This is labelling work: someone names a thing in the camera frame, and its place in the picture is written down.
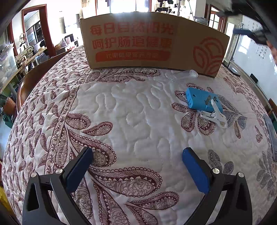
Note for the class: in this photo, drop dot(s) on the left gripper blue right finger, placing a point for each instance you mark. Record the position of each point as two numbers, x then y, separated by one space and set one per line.
198 169

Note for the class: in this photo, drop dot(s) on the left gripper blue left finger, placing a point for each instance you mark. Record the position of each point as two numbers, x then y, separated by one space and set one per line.
76 169

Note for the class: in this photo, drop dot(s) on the brown wooden door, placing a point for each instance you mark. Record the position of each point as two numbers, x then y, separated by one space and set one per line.
214 21

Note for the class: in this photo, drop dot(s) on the white plastic clip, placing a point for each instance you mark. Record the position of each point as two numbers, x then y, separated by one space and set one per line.
216 116

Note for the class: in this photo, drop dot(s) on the light blue power bank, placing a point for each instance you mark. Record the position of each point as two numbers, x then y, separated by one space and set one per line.
201 100

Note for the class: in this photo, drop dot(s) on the brown cardboard box orange print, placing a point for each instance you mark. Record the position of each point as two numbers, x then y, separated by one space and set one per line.
151 39

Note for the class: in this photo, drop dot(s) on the clear plastic tube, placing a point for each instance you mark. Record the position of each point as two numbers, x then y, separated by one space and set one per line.
180 75

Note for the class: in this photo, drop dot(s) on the wooden chair backrest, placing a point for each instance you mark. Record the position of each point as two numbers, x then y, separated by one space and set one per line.
32 78

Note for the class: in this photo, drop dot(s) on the whiteboard on wall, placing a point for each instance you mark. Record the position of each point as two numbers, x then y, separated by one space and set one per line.
251 58

